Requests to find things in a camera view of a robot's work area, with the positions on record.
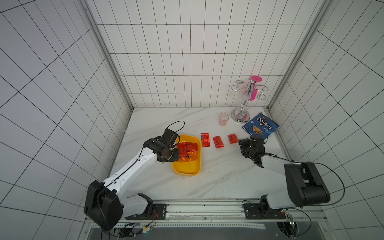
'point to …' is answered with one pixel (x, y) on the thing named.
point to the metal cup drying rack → (245, 87)
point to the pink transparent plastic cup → (223, 118)
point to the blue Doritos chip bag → (260, 125)
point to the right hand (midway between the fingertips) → (233, 140)
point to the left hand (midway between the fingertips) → (172, 160)
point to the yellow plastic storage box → (190, 168)
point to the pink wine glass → (255, 79)
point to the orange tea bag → (191, 156)
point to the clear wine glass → (240, 112)
